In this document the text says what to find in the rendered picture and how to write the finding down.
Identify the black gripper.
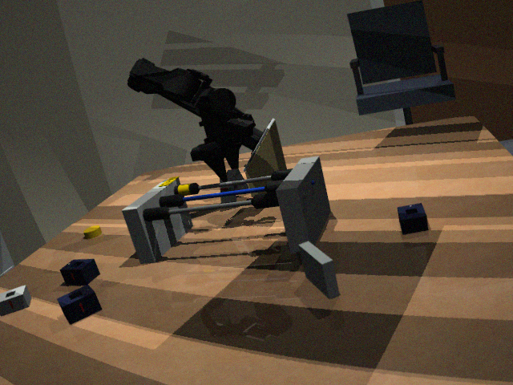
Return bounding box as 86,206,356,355
190,114,244,181

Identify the yellow short cylinder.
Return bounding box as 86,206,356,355
83,225,102,239

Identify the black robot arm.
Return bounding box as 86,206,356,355
127,58,264,154

